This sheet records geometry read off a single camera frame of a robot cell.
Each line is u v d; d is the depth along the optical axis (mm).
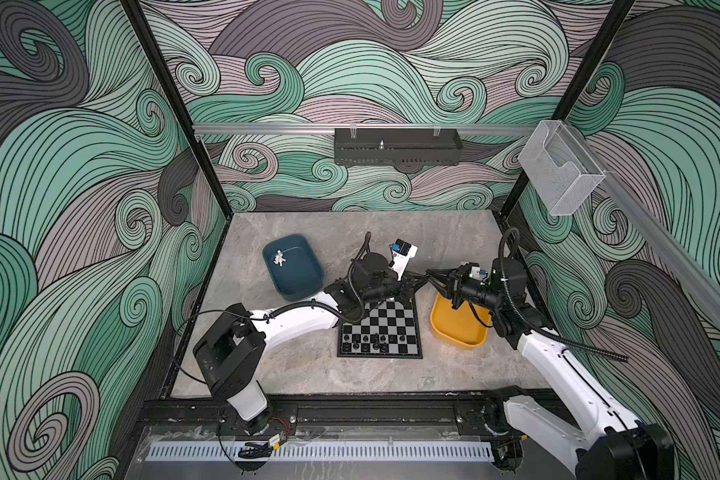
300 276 1043
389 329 873
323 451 698
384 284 653
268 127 1727
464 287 667
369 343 837
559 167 796
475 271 741
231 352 432
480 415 728
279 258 1049
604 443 395
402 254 666
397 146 954
